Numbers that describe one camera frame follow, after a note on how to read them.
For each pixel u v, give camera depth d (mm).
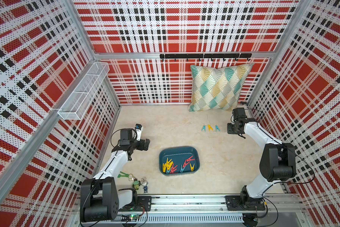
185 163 865
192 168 857
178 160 887
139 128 784
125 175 840
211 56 891
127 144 676
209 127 1049
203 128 1053
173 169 841
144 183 784
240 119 685
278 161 464
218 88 934
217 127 1049
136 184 784
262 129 571
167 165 857
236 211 717
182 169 845
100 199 406
